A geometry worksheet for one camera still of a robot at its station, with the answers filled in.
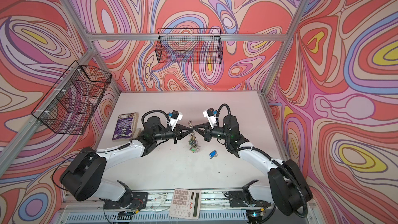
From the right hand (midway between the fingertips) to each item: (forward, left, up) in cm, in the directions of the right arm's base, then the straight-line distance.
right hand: (196, 131), depth 76 cm
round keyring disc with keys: (-4, +2, -5) cm, 7 cm away
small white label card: (-26, +18, -18) cm, 36 cm away
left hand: (-1, +1, +1) cm, 2 cm away
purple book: (+15, +46, -16) cm, 51 cm away
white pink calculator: (-29, +6, -17) cm, 34 cm away
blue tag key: (-4, -9, -19) cm, 22 cm away
